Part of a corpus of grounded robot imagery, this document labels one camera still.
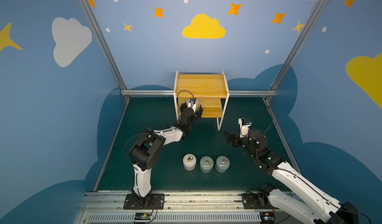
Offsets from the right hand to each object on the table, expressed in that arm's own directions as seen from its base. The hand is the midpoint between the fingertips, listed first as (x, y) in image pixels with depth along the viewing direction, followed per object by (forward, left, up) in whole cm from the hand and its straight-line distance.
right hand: (234, 128), depth 79 cm
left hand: (+19, +24, 0) cm, 30 cm away
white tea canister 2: (-15, +24, -12) cm, 30 cm away
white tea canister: (+15, +21, +2) cm, 26 cm away
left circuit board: (-40, +45, -21) cm, 64 cm away
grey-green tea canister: (-16, +14, -12) cm, 24 cm away
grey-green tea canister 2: (-15, +5, -13) cm, 21 cm away
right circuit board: (-37, -17, -23) cm, 47 cm away
